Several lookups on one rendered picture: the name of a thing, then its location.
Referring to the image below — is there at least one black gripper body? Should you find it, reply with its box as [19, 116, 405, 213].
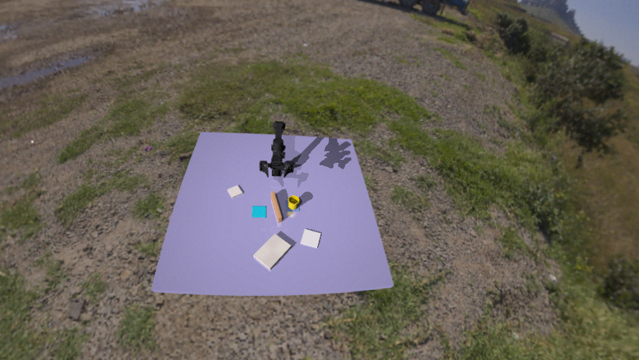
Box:
[259, 158, 294, 172]

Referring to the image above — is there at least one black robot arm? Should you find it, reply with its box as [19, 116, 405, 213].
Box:
[271, 121, 285, 176]

